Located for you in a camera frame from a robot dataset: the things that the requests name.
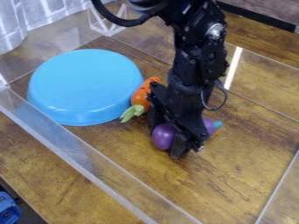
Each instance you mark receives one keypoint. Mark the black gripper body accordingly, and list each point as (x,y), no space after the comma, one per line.
(179,101)

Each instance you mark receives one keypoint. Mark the blue object at corner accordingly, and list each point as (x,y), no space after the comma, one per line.
(9,210)

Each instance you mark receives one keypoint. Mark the purple toy eggplant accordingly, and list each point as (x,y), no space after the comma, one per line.
(163,133)

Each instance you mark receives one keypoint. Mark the clear acrylic enclosure wall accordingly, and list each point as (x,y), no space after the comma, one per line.
(101,175)

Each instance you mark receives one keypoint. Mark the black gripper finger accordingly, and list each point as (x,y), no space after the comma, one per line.
(155,117)
(179,146)

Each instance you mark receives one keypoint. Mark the orange toy carrot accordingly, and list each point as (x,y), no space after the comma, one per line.
(139,102)

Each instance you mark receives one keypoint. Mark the blue round tray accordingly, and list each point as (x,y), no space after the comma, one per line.
(81,88)

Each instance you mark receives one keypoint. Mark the white brick pattern curtain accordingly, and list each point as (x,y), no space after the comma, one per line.
(24,15)

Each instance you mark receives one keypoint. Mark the clear acrylic corner bracket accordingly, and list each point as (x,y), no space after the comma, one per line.
(99,24)

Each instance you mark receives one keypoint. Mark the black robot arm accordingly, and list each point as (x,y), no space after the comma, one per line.
(199,25)

